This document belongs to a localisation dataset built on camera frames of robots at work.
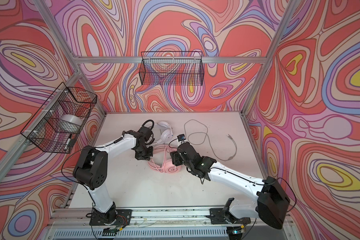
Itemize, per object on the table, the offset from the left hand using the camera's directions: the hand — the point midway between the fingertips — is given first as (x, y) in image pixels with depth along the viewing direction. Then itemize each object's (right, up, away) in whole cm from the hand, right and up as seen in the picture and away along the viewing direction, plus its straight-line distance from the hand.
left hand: (152, 157), depth 91 cm
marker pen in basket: (-38, +11, -19) cm, 44 cm away
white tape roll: (-37, +23, -18) cm, 47 cm away
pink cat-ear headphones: (+11, -2, -12) cm, 16 cm away
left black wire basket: (-44, +20, -18) cm, 52 cm away
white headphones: (+6, +15, +4) cm, 17 cm away
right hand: (+16, +4, -12) cm, 20 cm away
